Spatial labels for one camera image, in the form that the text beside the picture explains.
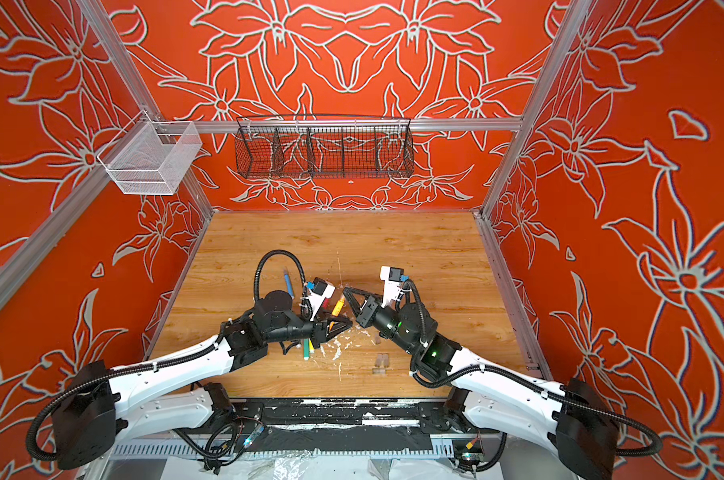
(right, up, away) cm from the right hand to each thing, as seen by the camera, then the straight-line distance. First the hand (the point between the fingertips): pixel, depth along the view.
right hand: (338, 295), depth 66 cm
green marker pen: (-11, -19, +17) cm, 28 cm away
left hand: (+2, -7, +4) cm, 8 cm away
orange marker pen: (0, -3, +2) cm, 3 cm away
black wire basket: (-7, +44, +33) cm, 55 cm away
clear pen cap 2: (+11, -22, +17) cm, 30 cm away
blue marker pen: (-19, -2, +32) cm, 37 cm away
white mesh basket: (-61, +39, +26) cm, 77 cm away
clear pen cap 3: (+10, -24, +14) cm, 29 cm away
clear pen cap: (+10, -17, +20) cm, 28 cm away
